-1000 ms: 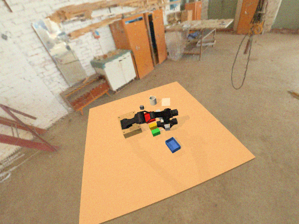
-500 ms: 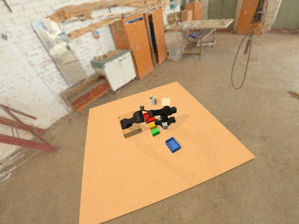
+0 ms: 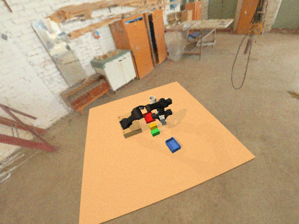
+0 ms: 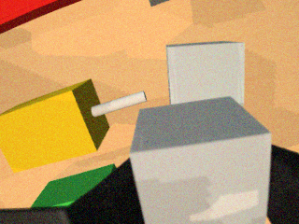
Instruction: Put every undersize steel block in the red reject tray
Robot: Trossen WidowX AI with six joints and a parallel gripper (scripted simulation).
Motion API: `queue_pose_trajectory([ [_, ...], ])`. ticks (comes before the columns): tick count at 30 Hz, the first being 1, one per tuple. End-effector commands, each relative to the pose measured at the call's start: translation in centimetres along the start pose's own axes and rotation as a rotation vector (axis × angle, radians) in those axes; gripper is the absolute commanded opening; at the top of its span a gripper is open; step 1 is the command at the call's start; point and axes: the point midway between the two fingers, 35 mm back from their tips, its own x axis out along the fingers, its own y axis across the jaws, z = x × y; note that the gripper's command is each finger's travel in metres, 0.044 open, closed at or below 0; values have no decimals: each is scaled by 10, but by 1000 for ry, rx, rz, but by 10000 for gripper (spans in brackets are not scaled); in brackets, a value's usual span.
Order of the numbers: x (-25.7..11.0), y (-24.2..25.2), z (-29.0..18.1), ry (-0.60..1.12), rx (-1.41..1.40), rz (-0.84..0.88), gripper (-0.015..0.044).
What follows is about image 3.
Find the blue rectangular tray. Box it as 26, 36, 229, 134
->
165, 137, 180, 153

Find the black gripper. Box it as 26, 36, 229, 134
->
151, 109, 172, 121

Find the green block with grey pin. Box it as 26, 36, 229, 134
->
151, 128, 162, 137

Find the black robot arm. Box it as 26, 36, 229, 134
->
119, 98, 172, 130

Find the beige open cylinder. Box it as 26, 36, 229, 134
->
149, 96, 157, 104

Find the red tray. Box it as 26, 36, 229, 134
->
143, 111, 156, 124

